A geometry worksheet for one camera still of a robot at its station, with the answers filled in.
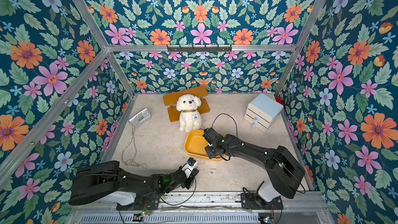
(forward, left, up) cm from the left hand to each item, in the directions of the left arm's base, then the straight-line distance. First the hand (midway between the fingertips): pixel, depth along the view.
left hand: (200, 171), depth 82 cm
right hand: (+10, -7, +4) cm, 13 cm away
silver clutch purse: (+35, +38, +5) cm, 52 cm away
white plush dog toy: (+28, +4, +10) cm, 30 cm away
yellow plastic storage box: (+17, +2, -1) cm, 17 cm away
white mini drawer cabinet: (+27, -39, +13) cm, 49 cm away
